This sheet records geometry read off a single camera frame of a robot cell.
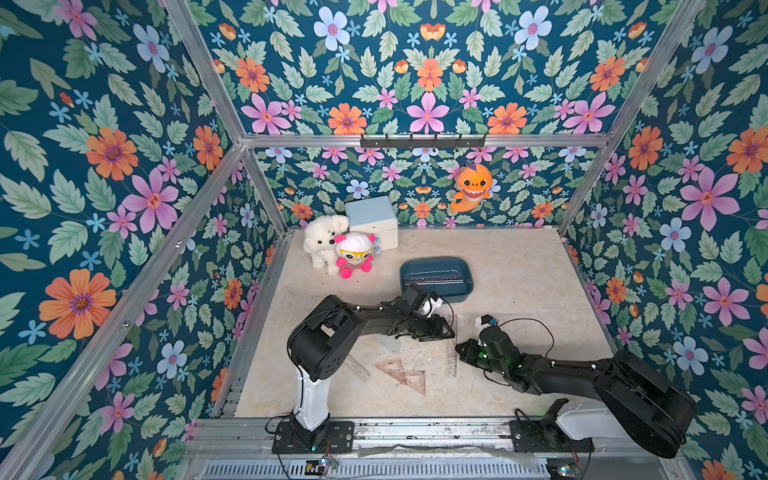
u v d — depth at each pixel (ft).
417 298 2.52
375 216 3.41
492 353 2.30
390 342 2.98
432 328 2.65
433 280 3.41
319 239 3.06
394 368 2.78
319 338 1.68
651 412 1.39
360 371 2.77
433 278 3.43
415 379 2.75
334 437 2.41
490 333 2.30
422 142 3.02
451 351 2.90
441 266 3.51
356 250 3.10
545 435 2.12
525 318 2.69
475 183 3.15
